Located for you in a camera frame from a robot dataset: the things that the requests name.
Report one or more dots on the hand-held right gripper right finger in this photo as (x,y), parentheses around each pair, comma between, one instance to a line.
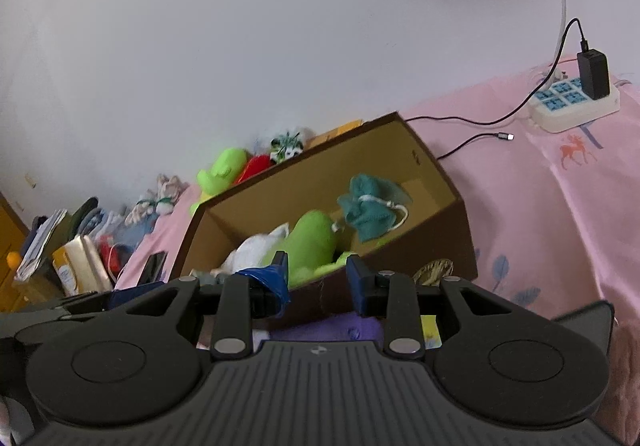
(357,291)

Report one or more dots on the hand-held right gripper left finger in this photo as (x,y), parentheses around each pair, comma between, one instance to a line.
(270,282)

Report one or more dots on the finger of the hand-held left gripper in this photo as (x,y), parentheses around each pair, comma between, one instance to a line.
(132,295)

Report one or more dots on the white fluffy towel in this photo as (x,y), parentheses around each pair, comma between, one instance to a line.
(255,248)

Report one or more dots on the purple tissue pack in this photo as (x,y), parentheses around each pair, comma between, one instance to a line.
(325,326)

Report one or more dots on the teal towel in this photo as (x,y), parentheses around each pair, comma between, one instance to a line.
(372,213)

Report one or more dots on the brown cardboard box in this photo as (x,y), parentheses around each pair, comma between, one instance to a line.
(415,236)

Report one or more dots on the yellow cloth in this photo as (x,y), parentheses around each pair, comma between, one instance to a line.
(429,331)

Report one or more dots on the black smartphone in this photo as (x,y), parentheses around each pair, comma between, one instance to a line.
(154,266)

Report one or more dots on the red bag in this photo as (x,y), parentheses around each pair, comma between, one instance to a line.
(112,253)

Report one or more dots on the gold paper bag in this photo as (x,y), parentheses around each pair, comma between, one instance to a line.
(82,266)

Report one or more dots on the light blue cloth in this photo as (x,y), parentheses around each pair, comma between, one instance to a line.
(140,233)

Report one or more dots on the stack of books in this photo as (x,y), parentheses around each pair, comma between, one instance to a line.
(42,241)

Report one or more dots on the dark green cloth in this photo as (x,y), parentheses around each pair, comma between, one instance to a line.
(82,216)

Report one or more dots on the white and grey plush toy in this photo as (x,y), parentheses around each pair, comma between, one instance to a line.
(170,191)

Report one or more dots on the red plush toy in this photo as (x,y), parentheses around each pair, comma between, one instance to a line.
(255,168)

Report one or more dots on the green and yellow plush toy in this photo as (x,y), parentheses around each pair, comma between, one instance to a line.
(220,175)

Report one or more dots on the white and green plush toy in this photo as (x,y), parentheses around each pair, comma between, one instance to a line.
(287,145)

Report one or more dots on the pink printed bed sheet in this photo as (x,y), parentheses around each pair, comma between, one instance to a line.
(525,226)

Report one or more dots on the phone with grey screen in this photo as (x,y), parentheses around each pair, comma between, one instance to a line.
(585,313)

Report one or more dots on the white power strip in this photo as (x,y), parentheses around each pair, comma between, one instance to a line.
(570,105)

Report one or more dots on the black charger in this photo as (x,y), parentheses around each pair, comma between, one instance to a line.
(593,75)

